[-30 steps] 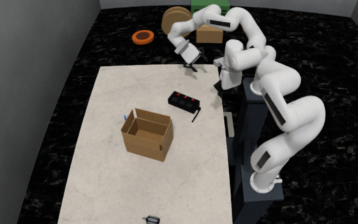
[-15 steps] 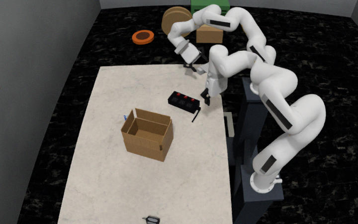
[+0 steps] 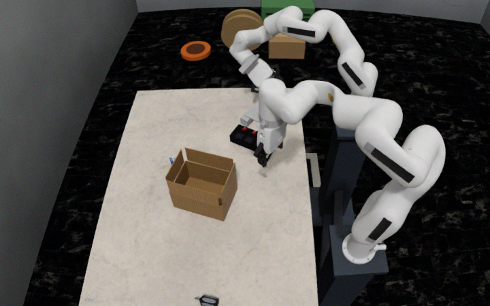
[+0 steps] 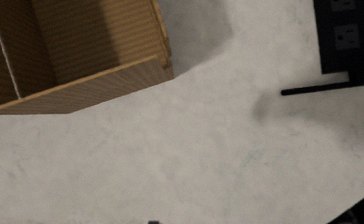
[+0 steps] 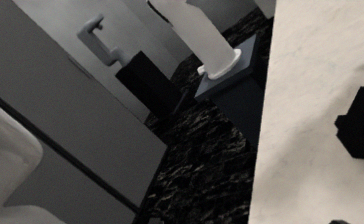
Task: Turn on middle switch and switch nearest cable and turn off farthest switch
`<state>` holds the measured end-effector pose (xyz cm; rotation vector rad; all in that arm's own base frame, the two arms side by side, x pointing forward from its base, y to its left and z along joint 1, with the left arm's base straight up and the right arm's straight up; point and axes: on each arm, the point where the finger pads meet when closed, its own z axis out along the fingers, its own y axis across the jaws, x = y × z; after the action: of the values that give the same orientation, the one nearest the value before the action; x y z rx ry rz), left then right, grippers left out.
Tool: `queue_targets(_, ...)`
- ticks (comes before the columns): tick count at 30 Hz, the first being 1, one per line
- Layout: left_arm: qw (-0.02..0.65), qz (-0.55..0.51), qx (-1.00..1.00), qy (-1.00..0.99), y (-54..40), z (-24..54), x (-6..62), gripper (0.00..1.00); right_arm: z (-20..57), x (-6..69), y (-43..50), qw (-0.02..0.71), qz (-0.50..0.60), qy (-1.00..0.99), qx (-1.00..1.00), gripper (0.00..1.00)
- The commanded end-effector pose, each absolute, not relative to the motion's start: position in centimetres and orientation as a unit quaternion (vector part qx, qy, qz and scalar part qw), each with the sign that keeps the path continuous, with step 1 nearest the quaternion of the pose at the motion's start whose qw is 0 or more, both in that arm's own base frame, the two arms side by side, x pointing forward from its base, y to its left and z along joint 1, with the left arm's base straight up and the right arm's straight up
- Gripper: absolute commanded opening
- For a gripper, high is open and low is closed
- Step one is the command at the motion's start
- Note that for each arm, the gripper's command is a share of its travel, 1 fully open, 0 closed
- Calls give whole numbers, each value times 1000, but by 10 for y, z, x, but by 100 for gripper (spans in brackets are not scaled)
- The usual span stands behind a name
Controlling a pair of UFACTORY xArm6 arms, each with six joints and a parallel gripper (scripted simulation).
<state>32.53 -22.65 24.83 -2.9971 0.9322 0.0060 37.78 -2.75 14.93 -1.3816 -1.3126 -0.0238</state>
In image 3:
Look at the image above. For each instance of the open brown cardboard box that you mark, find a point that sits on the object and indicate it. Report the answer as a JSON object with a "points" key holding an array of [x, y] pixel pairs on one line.
{"points": [[206, 172]]}

